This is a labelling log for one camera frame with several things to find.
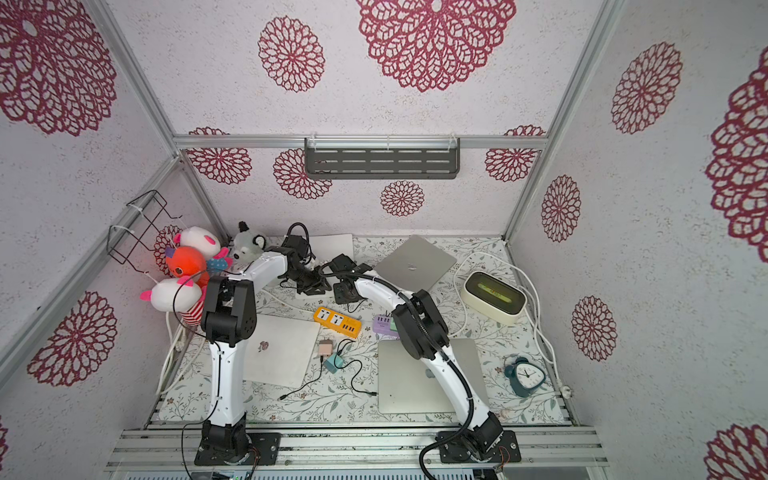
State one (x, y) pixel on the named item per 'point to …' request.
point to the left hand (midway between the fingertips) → (329, 288)
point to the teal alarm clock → (525, 376)
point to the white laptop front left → (281, 352)
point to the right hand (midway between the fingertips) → (341, 293)
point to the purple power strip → (381, 325)
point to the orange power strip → (343, 323)
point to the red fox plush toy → (188, 261)
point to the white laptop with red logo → (326, 248)
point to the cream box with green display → (493, 297)
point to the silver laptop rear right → (416, 264)
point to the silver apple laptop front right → (407, 385)
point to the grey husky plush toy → (246, 247)
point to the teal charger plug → (333, 363)
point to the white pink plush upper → (202, 240)
